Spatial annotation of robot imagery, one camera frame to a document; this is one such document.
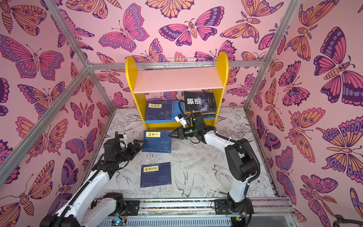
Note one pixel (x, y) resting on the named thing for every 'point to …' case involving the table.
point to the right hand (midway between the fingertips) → (169, 134)
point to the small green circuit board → (118, 222)
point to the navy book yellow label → (159, 110)
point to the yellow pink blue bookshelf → (167, 96)
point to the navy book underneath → (157, 141)
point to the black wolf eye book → (199, 101)
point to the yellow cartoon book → (208, 115)
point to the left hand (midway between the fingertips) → (143, 143)
